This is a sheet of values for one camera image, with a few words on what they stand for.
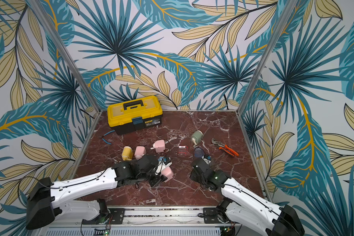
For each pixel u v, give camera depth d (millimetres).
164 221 732
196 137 950
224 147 987
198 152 952
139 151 902
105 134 1036
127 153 885
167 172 730
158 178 652
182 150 975
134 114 950
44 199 398
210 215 732
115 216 737
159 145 927
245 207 478
